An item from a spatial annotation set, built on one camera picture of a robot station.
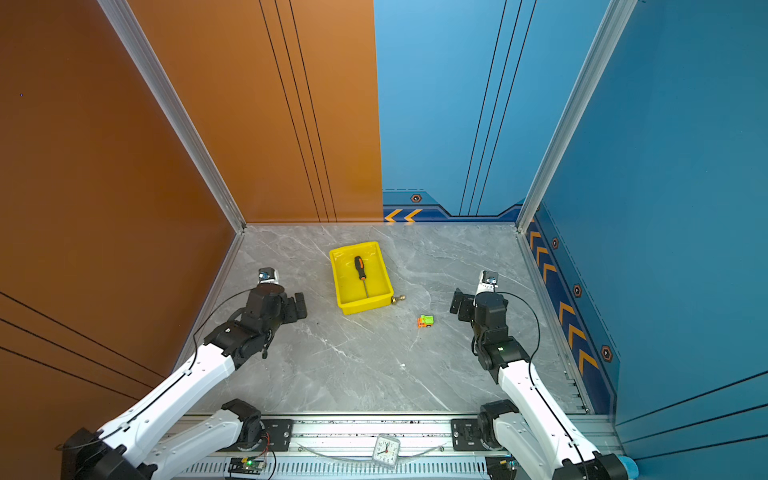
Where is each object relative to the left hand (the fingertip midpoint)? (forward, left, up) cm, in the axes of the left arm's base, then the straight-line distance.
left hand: (289, 296), depth 82 cm
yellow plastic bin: (+12, -14, -15) cm, 24 cm away
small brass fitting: (+8, -31, -14) cm, 35 cm away
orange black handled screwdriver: (+21, -17, -13) cm, 30 cm away
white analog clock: (-34, -28, -13) cm, 46 cm away
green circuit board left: (-37, +9, -19) cm, 42 cm away
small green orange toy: (0, -39, -13) cm, 41 cm away
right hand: (+2, -50, 0) cm, 50 cm away
